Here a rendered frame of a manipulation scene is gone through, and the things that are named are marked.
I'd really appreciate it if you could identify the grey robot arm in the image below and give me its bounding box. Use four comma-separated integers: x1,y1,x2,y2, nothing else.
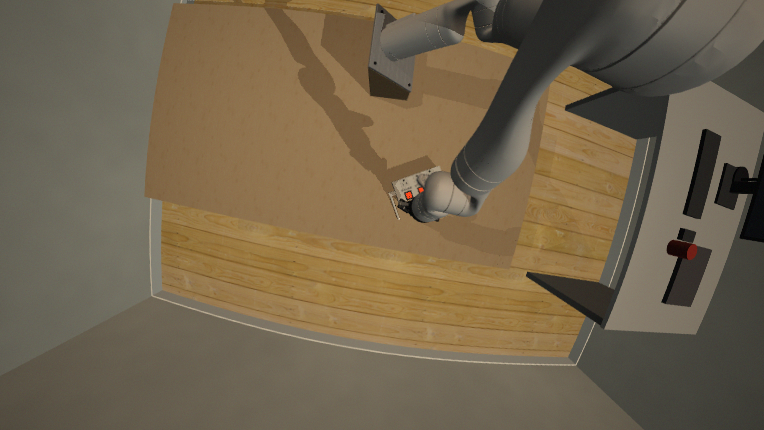
380,0,764,222

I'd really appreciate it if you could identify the grey power strip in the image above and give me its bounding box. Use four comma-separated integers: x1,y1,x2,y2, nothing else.
389,166,441,220

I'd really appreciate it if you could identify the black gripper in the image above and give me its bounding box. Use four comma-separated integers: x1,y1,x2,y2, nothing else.
397,197,427,223

